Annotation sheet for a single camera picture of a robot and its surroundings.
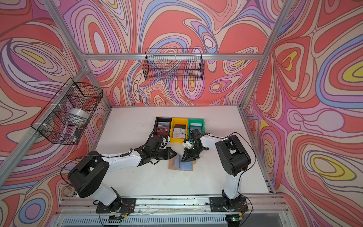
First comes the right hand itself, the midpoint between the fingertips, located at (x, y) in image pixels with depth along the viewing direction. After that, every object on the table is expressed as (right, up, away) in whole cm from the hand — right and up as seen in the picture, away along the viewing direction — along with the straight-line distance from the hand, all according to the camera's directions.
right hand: (185, 163), depth 88 cm
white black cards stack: (-4, +20, +13) cm, 24 cm away
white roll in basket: (-55, +30, -18) cm, 65 cm away
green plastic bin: (+7, +25, +16) cm, 30 cm away
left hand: (-4, +6, -3) cm, 8 cm away
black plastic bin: (-16, +28, +14) cm, 35 cm away
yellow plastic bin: (-2, +27, +14) cm, 30 cm away
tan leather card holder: (-6, +2, -5) cm, 8 cm away
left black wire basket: (-64, +28, -14) cm, 72 cm away
